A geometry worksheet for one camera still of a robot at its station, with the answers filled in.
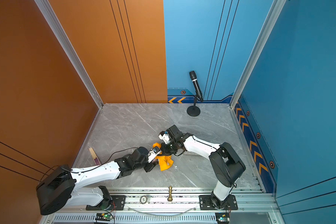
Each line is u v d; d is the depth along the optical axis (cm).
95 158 89
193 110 115
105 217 70
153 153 73
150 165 74
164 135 81
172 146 74
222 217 71
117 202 75
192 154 89
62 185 43
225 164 47
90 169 50
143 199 70
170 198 74
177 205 74
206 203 72
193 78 97
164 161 79
